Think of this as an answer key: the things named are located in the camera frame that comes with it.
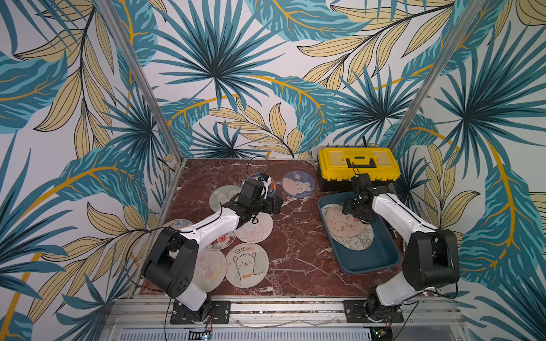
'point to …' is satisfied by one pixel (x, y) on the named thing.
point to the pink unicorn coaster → (257, 229)
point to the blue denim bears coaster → (271, 187)
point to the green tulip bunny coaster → (358, 242)
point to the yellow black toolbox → (337, 165)
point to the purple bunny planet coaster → (298, 184)
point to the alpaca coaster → (247, 265)
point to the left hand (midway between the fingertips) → (273, 201)
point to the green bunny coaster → (221, 195)
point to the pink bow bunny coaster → (343, 225)
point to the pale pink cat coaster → (210, 270)
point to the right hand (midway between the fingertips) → (353, 212)
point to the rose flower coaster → (222, 242)
